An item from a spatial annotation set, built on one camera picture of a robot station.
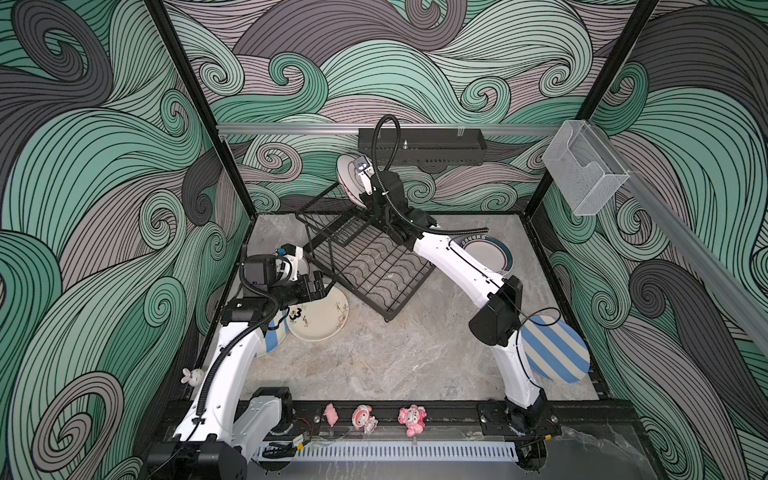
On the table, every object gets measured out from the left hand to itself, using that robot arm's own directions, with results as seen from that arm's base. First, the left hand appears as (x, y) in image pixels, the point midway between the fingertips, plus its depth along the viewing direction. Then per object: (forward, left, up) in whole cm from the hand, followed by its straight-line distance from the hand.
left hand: (323, 279), depth 76 cm
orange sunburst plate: (+32, -5, +7) cm, 33 cm away
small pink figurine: (-28, -3, -19) cm, 33 cm away
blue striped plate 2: (-10, -67, -19) cm, 70 cm away
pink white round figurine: (-29, -12, -17) cm, 35 cm away
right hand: (+23, -14, +17) cm, 32 cm away
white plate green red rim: (+26, -57, -20) cm, 66 cm away
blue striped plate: (-7, +16, -21) cm, 27 cm away
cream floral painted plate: (-2, +3, -20) cm, 20 cm away
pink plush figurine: (-28, -24, -16) cm, 40 cm away
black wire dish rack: (+10, -6, +2) cm, 12 cm away
